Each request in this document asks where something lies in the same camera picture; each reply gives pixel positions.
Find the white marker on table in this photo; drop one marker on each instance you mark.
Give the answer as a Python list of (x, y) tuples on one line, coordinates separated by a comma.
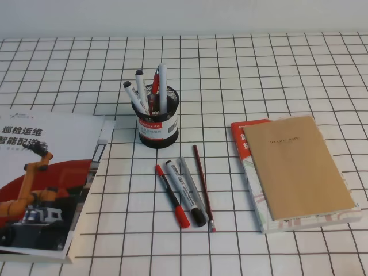
[(195, 211)]

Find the dark red pencil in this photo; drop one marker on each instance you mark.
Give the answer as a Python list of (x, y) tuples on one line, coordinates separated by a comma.
[(208, 208)]

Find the white marker in holder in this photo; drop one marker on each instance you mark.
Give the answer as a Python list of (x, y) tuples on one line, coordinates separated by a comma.
[(142, 88)]

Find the thick white book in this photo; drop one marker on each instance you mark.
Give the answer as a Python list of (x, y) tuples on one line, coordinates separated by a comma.
[(89, 184)]

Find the grey transparent pen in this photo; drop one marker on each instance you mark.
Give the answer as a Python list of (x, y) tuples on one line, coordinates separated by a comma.
[(193, 188)]

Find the red pen in holder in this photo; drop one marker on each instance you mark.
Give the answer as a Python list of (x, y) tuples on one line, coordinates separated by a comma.
[(154, 90)]

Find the kraft brown notebook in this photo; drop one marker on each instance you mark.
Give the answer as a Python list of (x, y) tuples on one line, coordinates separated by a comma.
[(297, 173)]

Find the white marker black cap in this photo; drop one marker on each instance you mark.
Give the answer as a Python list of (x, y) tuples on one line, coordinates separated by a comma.
[(134, 96)]

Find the red and black pen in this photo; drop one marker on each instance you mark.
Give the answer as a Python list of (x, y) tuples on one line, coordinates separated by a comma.
[(178, 211)]

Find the black mesh pen holder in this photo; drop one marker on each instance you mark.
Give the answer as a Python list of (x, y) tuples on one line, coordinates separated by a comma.
[(159, 130)]

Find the robot cover brochure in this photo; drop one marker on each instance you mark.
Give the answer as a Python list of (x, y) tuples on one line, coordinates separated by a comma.
[(43, 178)]

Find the red and white book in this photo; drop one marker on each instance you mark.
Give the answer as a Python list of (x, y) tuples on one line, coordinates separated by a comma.
[(262, 211)]

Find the white pen in holder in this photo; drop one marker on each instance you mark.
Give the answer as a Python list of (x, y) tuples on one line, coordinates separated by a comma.
[(162, 88)]

